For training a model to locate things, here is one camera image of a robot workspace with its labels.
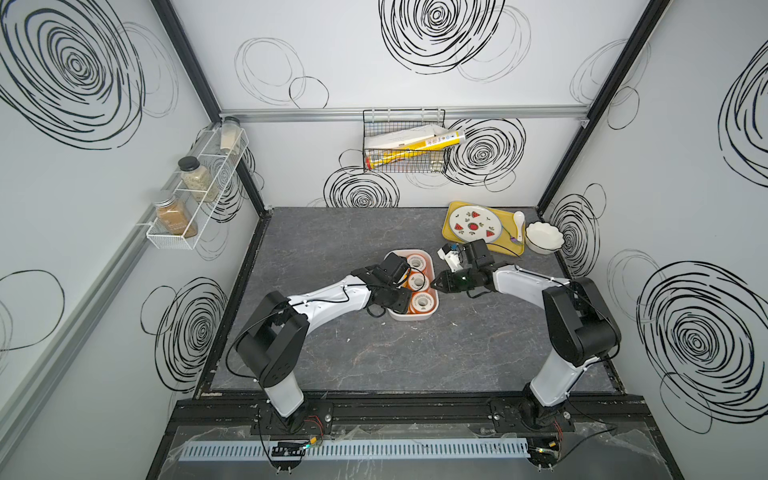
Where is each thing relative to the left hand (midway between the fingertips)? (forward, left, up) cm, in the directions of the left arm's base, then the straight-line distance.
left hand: (401, 299), depth 88 cm
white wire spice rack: (+35, +59, +20) cm, 72 cm away
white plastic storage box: (+12, -10, 0) cm, 15 cm away
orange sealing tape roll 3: (0, -6, -2) cm, 6 cm away
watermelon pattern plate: (+37, -28, -4) cm, 46 cm away
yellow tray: (+28, -40, -6) cm, 49 cm away
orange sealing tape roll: (+15, -5, -2) cm, 16 cm away
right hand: (+6, -10, -1) cm, 12 cm away
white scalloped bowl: (+29, -53, -4) cm, 61 cm away
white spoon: (+38, -47, -3) cm, 61 cm away
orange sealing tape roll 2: (+8, -6, -2) cm, 10 cm away
